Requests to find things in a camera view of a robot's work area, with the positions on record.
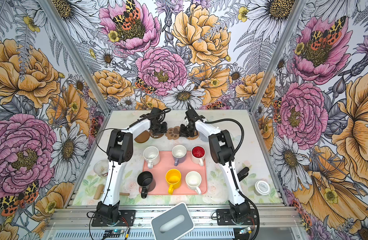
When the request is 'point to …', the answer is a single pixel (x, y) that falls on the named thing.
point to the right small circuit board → (246, 230)
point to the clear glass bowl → (101, 167)
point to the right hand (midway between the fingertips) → (179, 138)
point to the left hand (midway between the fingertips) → (166, 134)
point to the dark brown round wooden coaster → (155, 136)
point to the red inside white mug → (198, 153)
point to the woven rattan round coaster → (193, 138)
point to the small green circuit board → (112, 233)
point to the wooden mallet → (100, 189)
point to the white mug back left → (151, 154)
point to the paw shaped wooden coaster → (173, 133)
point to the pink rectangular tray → (166, 162)
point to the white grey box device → (173, 223)
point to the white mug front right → (193, 179)
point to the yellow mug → (173, 178)
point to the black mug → (145, 180)
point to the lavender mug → (179, 152)
